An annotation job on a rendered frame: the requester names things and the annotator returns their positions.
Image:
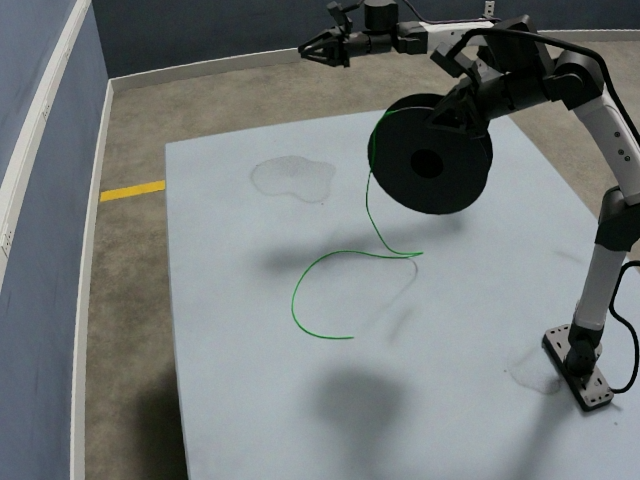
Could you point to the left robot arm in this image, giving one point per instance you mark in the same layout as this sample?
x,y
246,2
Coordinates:
x,y
579,76

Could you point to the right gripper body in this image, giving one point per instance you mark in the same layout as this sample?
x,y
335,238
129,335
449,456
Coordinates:
x,y
348,44

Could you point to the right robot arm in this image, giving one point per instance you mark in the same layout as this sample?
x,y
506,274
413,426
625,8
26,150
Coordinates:
x,y
381,17

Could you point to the black cable reel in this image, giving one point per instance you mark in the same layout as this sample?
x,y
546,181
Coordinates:
x,y
430,171

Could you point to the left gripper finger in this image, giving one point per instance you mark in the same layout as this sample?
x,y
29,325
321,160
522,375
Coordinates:
x,y
454,127
452,90

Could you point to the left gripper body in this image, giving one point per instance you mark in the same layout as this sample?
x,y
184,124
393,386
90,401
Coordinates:
x,y
482,102

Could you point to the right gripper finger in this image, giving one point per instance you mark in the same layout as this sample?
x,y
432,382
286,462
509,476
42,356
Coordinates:
x,y
330,43
322,35

